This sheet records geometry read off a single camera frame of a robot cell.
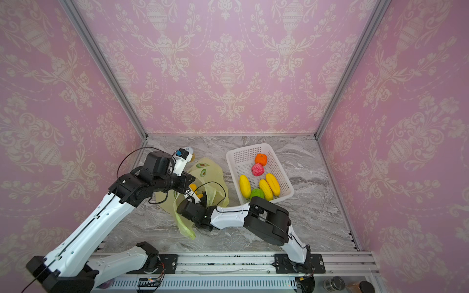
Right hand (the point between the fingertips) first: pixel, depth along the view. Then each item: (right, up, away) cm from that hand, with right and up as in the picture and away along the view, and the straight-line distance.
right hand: (194, 199), depth 86 cm
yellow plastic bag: (+9, +11, -12) cm, 19 cm away
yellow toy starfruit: (+39, +6, +6) cm, 40 cm away
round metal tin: (+54, -22, -25) cm, 64 cm away
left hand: (+4, +12, -16) cm, 20 cm away
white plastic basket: (+22, +17, +19) cm, 34 cm away
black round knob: (+64, -23, -26) cm, 73 cm away
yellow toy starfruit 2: (+35, +2, +3) cm, 36 cm away
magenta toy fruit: (+31, +13, +10) cm, 35 cm away
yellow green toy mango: (+24, +5, +5) cm, 25 cm away
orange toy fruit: (+34, +19, +14) cm, 41 cm away
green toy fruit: (+30, +3, +1) cm, 30 cm away
